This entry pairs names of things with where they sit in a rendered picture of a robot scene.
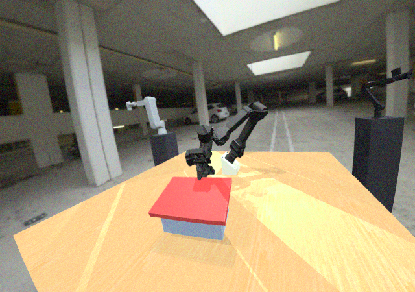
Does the red rectangular panel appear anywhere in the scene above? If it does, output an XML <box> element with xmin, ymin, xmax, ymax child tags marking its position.
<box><xmin>148</xmin><ymin>176</ymin><xmax>232</xmax><ymax>226</ymax></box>

